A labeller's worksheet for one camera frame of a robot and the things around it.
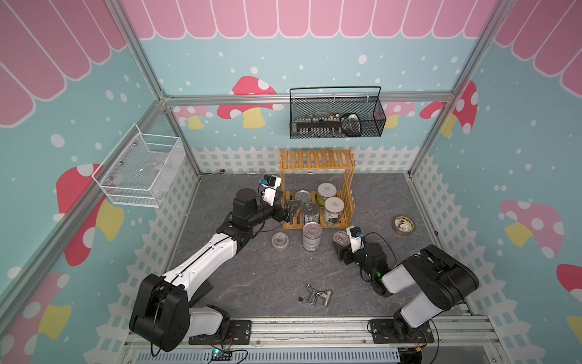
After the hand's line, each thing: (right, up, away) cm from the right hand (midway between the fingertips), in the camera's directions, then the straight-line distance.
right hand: (341, 238), depth 91 cm
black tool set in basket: (-3, +45, -2) cm, 45 cm away
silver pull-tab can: (-15, +17, +11) cm, 25 cm away
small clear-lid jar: (-25, -1, -1) cm, 25 cm away
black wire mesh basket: (-5, +52, +3) cm, 52 cm away
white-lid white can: (-3, +12, +1) cm, 12 cm away
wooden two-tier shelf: (-3, +31, -4) cm, 32 cm away
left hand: (-20, +16, -13) cm, 28 cm away
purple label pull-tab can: (-12, +11, +3) cm, 17 cm away
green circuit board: (-43, -34, -19) cm, 58 cm away
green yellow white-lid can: (-6, +19, +8) cm, 22 cm away
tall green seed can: (-13, +2, -6) cm, 14 cm away
